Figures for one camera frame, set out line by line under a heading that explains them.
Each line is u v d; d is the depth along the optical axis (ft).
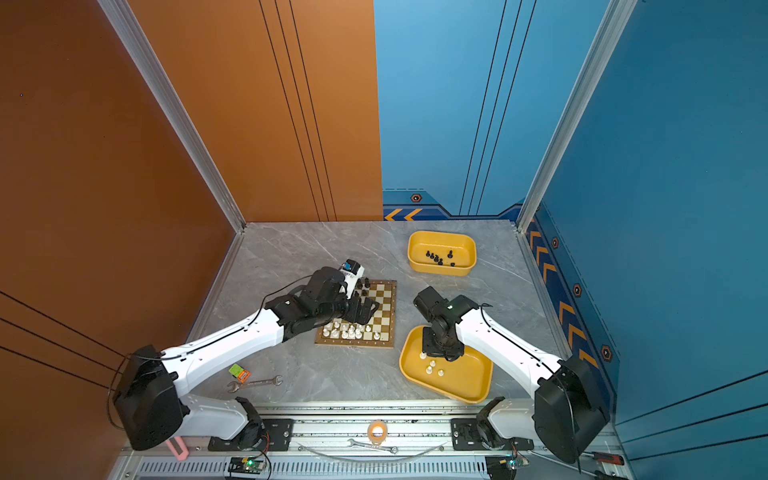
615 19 2.29
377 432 2.47
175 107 2.81
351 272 2.32
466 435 2.38
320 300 1.99
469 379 2.61
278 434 2.40
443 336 2.19
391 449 2.34
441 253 3.59
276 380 2.71
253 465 2.31
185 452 2.33
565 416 1.28
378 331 2.90
